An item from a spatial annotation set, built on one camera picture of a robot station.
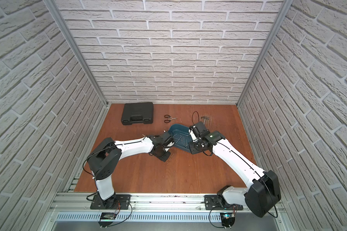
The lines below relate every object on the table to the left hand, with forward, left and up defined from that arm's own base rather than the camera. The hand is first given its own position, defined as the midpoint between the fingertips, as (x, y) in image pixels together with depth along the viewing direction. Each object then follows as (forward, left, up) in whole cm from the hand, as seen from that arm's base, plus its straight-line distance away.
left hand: (167, 156), depth 90 cm
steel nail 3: (+11, -11, 0) cm, 16 cm away
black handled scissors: (+30, 0, -1) cm, 30 cm away
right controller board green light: (-33, -31, -1) cm, 45 cm away
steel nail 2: (+17, -11, 0) cm, 20 cm away
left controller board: (-31, +29, -1) cm, 42 cm away
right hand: (0, -16, +13) cm, 21 cm away
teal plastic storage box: (+15, -9, +1) cm, 18 cm away
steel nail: (-4, -2, +8) cm, 9 cm away
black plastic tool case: (+38, +26, -1) cm, 45 cm away
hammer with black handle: (+30, -28, +1) cm, 41 cm away
